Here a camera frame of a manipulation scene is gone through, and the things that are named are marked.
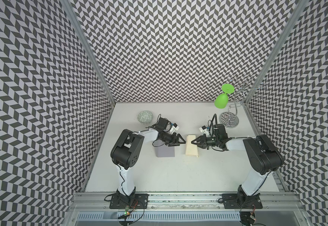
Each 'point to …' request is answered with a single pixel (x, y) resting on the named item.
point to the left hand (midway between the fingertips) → (182, 144)
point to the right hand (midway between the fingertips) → (192, 144)
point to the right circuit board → (247, 218)
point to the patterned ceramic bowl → (145, 117)
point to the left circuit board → (126, 213)
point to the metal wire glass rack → (244, 91)
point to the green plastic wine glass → (221, 100)
